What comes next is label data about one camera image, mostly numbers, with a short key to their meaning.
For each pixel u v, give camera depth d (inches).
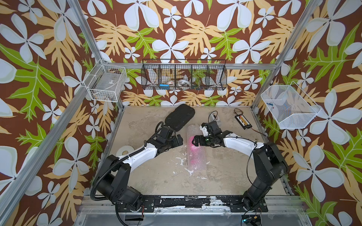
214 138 27.1
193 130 37.3
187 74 38.4
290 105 32.3
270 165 18.4
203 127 33.8
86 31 29.7
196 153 33.7
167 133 26.8
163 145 26.4
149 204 29.0
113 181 16.9
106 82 33.7
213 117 42.6
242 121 43.4
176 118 42.4
